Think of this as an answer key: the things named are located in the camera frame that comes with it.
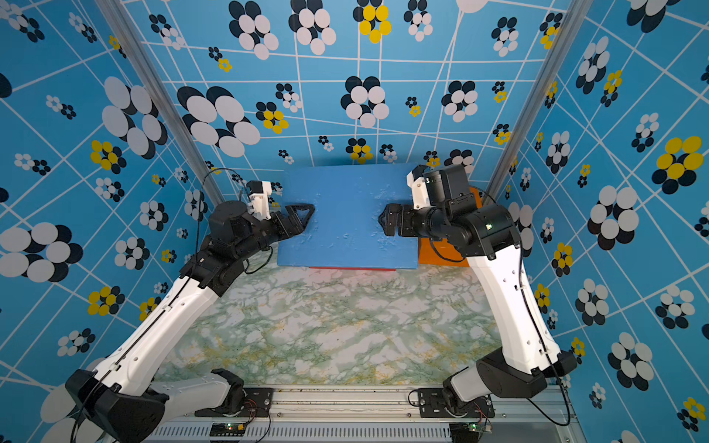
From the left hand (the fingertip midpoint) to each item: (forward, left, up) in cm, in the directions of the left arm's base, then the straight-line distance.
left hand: (310, 208), depth 67 cm
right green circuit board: (-42, -40, -39) cm, 69 cm away
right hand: (-4, -21, +1) cm, 22 cm away
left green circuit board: (-41, +23, -42) cm, 63 cm away
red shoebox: (+7, -11, -39) cm, 41 cm away
